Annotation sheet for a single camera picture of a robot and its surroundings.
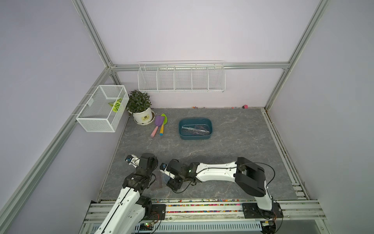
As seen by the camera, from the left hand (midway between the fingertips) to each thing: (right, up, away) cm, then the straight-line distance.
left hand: (152, 161), depth 82 cm
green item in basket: (-20, +32, 0) cm, 38 cm away
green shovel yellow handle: (0, +14, +23) cm, 27 cm away
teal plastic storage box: (+19, +23, +25) cm, 38 cm away
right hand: (+11, -10, +1) cm, 15 cm away
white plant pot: (-12, +26, +24) cm, 37 cm away
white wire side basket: (-28, +28, +1) cm, 40 cm away
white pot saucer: (-8, +27, +34) cm, 44 cm away
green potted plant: (-14, +36, +16) cm, 42 cm away
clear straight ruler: (+25, +16, +24) cm, 38 cm away
